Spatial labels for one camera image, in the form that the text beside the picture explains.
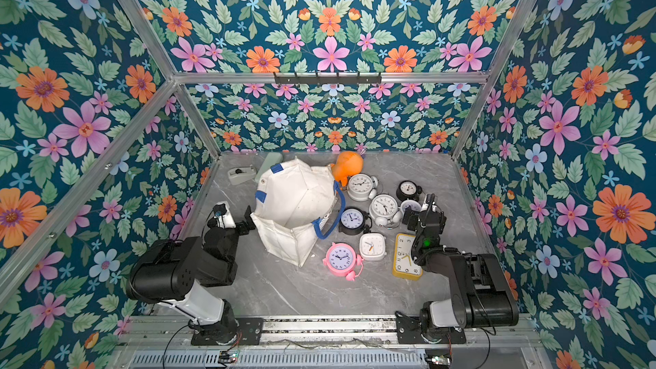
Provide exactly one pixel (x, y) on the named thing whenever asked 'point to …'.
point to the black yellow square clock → (403, 264)
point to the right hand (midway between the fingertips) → (430, 207)
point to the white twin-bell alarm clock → (413, 204)
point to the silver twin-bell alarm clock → (360, 187)
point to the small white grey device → (241, 174)
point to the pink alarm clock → (341, 260)
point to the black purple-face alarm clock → (354, 221)
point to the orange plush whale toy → (348, 164)
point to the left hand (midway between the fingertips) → (237, 209)
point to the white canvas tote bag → (295, 202)
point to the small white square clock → (372, 246)
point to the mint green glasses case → (270, 160)
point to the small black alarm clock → (408, 190)
